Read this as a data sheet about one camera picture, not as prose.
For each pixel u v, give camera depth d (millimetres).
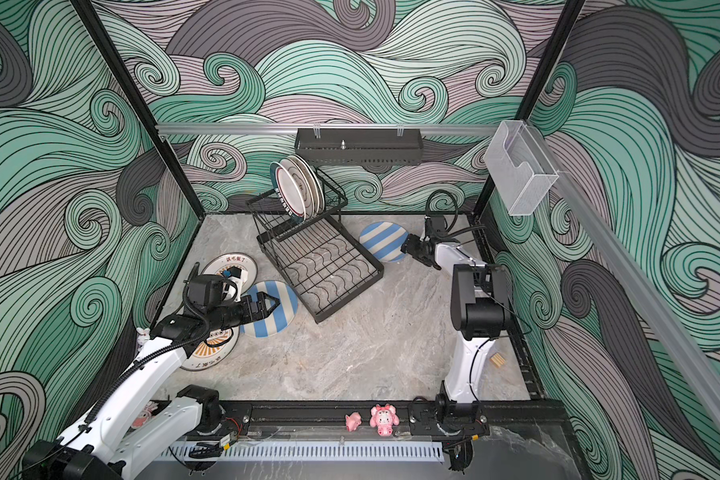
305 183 794
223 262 1037
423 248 791
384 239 1115
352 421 710
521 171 783
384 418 712
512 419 744
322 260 1035
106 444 402
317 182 815
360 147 952
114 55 778
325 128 946
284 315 913
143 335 796
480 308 526
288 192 922
